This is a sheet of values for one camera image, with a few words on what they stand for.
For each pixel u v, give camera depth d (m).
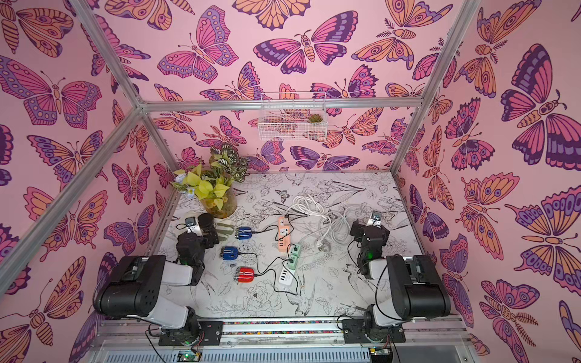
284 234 0.95
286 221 0.92
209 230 0.92
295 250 0.85
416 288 0.46
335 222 0.97
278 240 0.92
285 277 0.83
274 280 0.85
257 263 0.89
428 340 0.72
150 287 0.47
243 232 0.96
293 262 0.82
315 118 0.92
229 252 0.90
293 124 1.06
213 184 0.87
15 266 0.50
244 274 0.83
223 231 0.97
